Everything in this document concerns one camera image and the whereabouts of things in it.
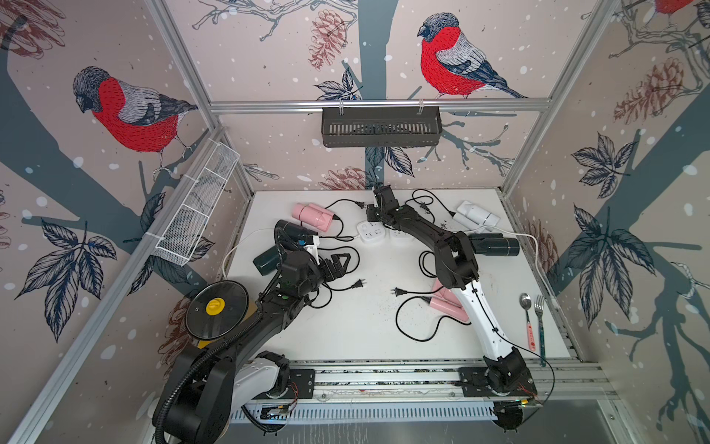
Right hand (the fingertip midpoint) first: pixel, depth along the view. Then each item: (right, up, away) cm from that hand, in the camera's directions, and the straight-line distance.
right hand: (372, 207), depth 111 cm
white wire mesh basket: (-58, -8, -29) cm, 65 cm away
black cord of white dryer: (+25, -2, +4) cm, 26 cm away
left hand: (-9, -15, -28) cm, 33 cm away
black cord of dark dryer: (-5, -27, -18) cm, 33 cm away
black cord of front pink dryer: (+8, -29, -20) cm, 36 cm away
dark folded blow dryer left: (-31, -11, -7) cm, 33 cm away
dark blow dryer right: (+44, -14, -13) cm, 48 cm away
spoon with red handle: (+49, -32, -23) cm, 63 cm away
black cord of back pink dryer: (-5, +1, +4) cm, 6 cm away
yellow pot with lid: (-44, -29, -37) cm, 64 cm away
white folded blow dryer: (+42, -3, -3) cm, 42 cm away
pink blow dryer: (-24, -4, -4) cm, 24 cm away
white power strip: (-1, -9, -7) cm, 12 cm away
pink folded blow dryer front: (+23, -31, -23) cm, 45 cm away
